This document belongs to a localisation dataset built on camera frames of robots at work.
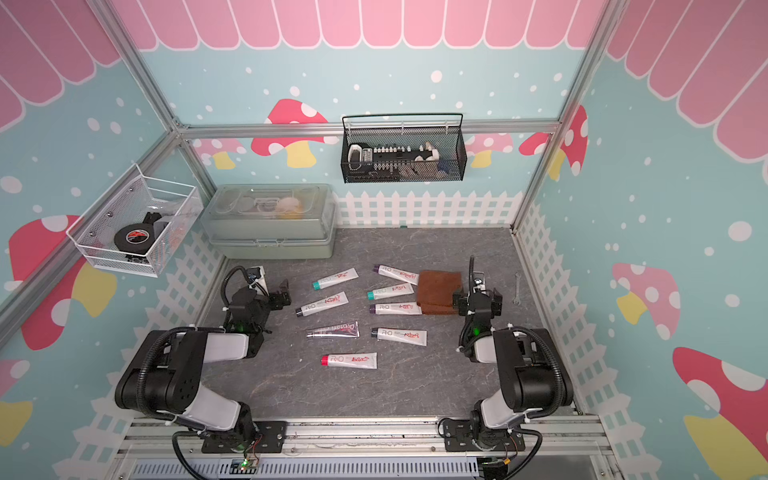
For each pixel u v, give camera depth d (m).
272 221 1.04
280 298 0.87
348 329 0.92
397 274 1.05
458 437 0.74
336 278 1.04
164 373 0.47
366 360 0.85
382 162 0.88
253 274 0.80
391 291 1.00
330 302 0.97
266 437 0.74
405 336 0.89
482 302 0.76
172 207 0.77
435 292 1.00
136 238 0.71
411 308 0.97
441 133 0.92
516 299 1.00
